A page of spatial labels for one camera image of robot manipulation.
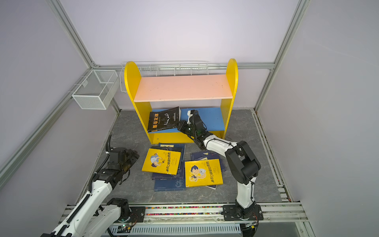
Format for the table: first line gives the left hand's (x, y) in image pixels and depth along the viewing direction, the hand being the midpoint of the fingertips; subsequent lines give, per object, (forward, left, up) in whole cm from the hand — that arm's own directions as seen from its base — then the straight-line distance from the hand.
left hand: (134, 156), depth 83 cm
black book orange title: (+21, -17, +7) cm, 28 cm away
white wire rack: (+48, -8, +25) cm, 55 cm away
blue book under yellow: (+2, -42, -8) cm, 43 cm away
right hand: (+16, -23, +9) cm, 29 cm away
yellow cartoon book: (-1, -14, -6) cm, 16 cm away
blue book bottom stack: (-13, -18, -10) cm, 24 cm away
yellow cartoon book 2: (-10, -39, -6) cm, 40 cm away
